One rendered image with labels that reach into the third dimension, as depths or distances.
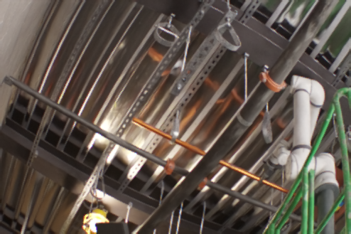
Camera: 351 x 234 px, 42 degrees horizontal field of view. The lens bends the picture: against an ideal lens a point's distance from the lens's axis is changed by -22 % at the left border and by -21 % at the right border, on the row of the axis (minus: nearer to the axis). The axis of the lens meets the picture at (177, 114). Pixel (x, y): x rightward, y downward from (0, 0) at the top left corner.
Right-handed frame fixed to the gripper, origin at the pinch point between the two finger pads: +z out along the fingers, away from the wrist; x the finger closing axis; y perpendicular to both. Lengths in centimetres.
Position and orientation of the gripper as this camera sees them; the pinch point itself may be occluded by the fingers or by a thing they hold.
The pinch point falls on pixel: (260, 179)
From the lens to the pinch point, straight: 383.0
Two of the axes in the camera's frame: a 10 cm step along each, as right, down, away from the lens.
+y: -8.7, -4.4, -2.2
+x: 0.2, 4.3, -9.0
